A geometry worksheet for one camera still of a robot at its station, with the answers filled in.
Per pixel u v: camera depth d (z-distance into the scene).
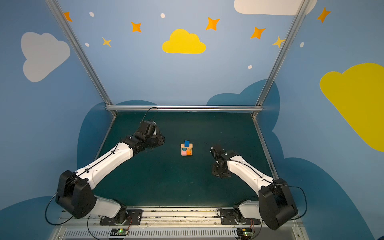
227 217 0.75
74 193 0.41
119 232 0.71
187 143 0.93
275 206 0.42
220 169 0.71
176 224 0.74
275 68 0.93
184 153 0.96
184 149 0.96
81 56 0.86
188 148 0.95
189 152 0.98
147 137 0.65
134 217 0.75
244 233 0.71
